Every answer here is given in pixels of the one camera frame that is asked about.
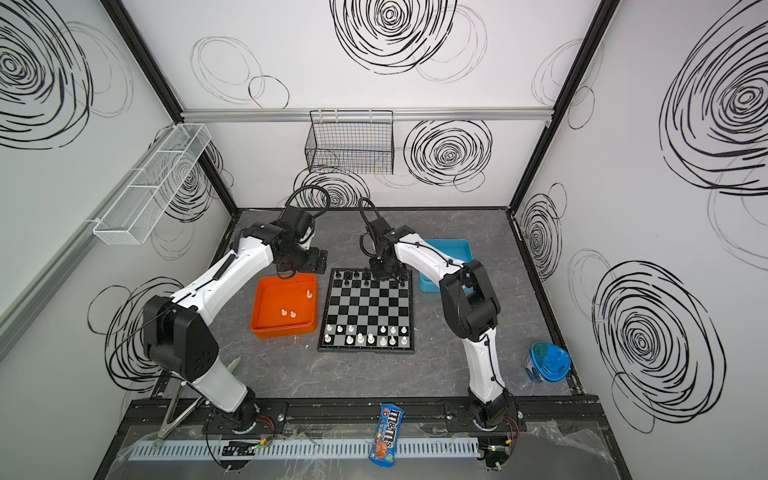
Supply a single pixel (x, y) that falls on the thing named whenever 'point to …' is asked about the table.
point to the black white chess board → (365, 314)
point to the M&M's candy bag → (389, 426)
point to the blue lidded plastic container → (550, 361)
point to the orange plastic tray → (284, 308)
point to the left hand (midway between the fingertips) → (315, 264)
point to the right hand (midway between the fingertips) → (378, 275)
